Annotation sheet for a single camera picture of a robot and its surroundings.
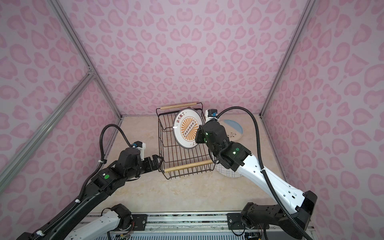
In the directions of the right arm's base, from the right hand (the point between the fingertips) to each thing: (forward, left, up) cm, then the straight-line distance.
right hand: (198, 125), depth 68 cm
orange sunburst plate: (+5, +6, -3) cm, 8 cm away
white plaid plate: (-7, -18, -35) cm, 40 cm away
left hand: (-9, +20, -14) cm, 26 cm away
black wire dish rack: (-1, +13, -33) cm, 35 cm away
